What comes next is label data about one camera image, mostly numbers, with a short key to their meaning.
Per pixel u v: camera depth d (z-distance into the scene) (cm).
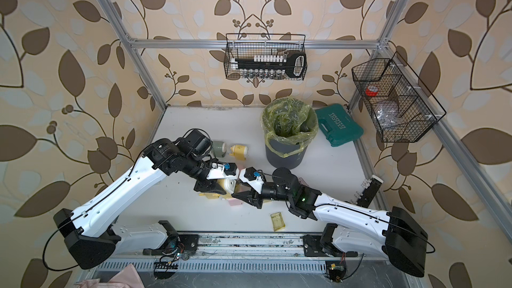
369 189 87
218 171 56
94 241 40
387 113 72
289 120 88
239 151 94
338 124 105
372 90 80
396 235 41
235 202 82
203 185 58
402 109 73
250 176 57
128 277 69
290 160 98
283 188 54
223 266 71
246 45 91
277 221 80
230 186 64
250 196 61
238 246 75
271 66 85
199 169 56
